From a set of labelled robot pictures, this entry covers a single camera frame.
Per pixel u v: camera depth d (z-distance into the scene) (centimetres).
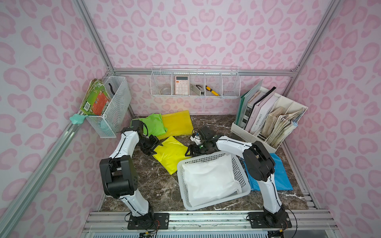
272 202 60
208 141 78
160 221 74
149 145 80
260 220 73
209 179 82
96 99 73
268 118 95
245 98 87
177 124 114
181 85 95
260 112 90
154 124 111
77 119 63
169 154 94
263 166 56
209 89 98
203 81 98
